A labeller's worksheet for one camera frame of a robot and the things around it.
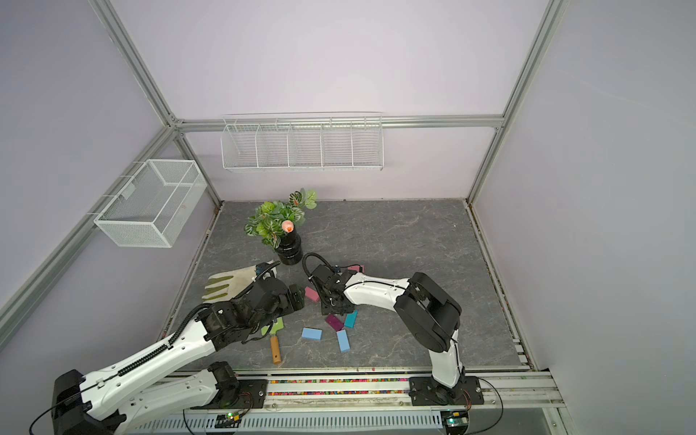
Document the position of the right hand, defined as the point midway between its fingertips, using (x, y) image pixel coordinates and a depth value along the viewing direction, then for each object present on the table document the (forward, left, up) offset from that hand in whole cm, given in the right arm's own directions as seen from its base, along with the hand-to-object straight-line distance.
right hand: (330, 305), depth 90 cm
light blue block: (-9, +5, 0) cm, 11 cm away
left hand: (-3, +9, +14) cm, 17 cm away
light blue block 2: (-11, -5, 0) cm, 12 cm away
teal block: (-5, -7, +1) cm, 9 cm away
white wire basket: (+22, +53, +27) cm, 63 cm away
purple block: (-5, -1, 0) cm, 5 cm away
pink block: (+3, +6, +3) cm, 7 cm away
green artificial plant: (+15, +16, +26) cm, 34 cm away
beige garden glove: (+8, +37, 0) cm, 38 cm away
